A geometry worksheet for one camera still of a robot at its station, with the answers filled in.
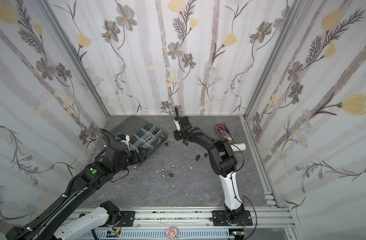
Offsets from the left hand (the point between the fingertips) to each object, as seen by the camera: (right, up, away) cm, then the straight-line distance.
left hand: (140, 148), depth 74 cm
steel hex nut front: (+10, -19, +15) cm, 26 cm away
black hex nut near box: (+9, -1, +30) cm, 32 cm away
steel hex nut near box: (+13, +1, +31) cm, 33 cm away
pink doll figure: (+17, -38, -6) cm, 42 cm away
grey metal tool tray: (+52, +7, +36) cm, 63 cm away
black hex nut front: (+14, -18, +16) cm, 28 cm away
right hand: (+15, +11, +25) cm, 31 cm away
